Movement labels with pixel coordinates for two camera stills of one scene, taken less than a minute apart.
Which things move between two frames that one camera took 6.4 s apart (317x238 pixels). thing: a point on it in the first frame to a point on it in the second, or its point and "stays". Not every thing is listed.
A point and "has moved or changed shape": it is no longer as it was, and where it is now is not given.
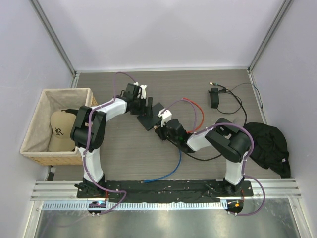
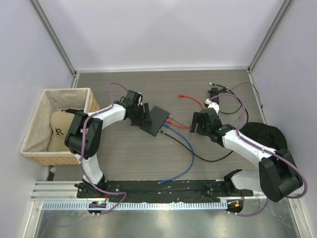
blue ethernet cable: (169, 174) to (193, 156)
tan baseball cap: (62, 124) stays
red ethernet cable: (192, 131) has moved or changed shape
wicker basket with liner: (35, 146) stays
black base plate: (164, 191) stays
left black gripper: (145, 109) to (144, 117)
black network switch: (150, 122) has moved or changed shape
